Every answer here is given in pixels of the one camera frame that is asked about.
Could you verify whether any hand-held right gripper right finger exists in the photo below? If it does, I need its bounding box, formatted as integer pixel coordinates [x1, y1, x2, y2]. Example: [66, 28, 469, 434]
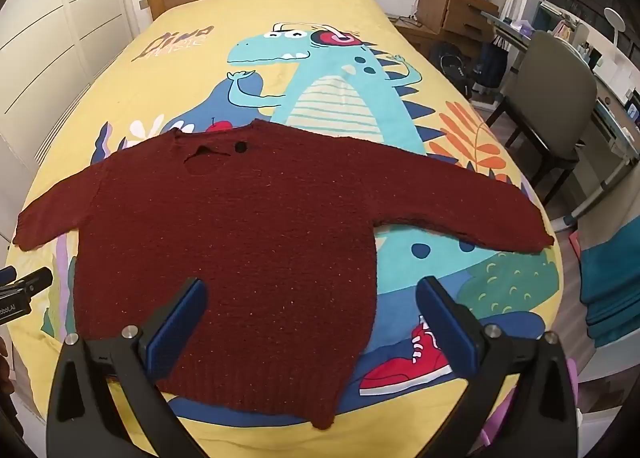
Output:
[416, 276, 583, 458]

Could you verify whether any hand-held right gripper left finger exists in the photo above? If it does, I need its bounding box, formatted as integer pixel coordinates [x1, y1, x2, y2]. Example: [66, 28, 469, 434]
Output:
[46, 278, 221, 458]

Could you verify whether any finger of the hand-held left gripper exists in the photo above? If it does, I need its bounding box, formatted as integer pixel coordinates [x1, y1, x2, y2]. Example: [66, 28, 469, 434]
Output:
[0, 265, 54, 299]

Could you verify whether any dark red knitted sweater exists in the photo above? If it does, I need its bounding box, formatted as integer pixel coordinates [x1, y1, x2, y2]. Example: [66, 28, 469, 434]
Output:
[12, 119, 556, 431]

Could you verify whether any teal folded cloth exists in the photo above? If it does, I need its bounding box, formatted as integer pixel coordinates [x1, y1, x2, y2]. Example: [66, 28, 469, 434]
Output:
[580, 225, 640, 345]

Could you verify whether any white wardrobe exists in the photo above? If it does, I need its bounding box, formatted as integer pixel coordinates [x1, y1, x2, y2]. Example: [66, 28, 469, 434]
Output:
[0, 0, 151, 239]

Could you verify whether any black backpack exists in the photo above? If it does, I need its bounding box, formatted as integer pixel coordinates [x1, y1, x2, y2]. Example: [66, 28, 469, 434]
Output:
[430, 41, 476, 99]

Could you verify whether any yellow dinosaur printed bedsheet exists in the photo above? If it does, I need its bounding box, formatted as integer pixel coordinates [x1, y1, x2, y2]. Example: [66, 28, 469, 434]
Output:
[7, 0, 566, 458]

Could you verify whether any white desk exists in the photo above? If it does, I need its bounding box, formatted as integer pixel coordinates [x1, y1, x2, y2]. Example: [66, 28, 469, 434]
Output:
[482, 8, 640, 234]

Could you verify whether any grey chair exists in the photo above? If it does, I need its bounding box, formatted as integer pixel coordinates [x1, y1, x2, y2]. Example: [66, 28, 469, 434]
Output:
[487, 31, 599, 205]

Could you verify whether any dark blue bag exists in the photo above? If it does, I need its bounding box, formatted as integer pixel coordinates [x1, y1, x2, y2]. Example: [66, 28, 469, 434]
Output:
[472, 41, 512, 89]

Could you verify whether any wooden cabinet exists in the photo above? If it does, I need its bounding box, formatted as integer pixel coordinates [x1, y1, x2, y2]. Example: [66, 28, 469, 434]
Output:
[415, 0, 501, 35]

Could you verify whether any white desk lamp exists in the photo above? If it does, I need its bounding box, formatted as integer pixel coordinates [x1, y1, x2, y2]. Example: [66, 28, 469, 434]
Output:
[603, 7, 629, 59]

